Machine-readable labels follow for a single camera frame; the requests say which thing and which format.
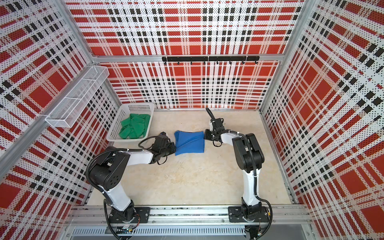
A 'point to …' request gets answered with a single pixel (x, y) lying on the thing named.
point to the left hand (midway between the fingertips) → (176, 148)
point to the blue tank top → (189, 142)
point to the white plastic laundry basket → (122, 114)
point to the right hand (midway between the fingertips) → (205, 135)
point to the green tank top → (135, 127)
